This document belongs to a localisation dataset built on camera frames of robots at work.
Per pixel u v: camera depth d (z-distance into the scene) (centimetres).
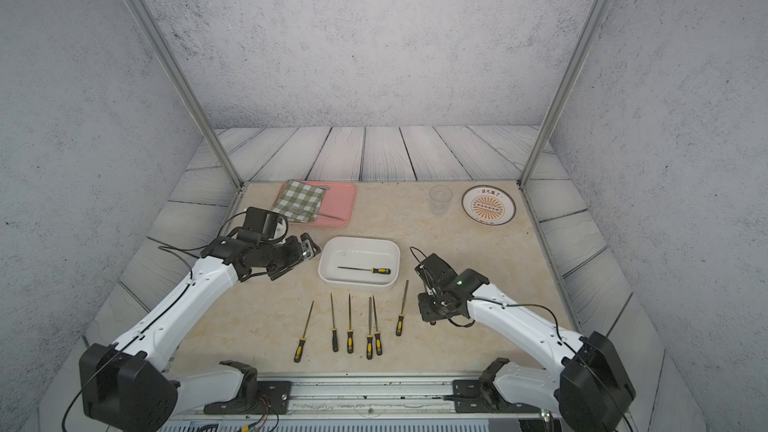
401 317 87
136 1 75
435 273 63
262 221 62
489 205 114
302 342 82
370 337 83
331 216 111
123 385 39
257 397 71
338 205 113
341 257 100
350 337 82
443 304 56
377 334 83
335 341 81
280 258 68
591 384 39
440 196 111
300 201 114
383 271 95
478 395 66
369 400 74
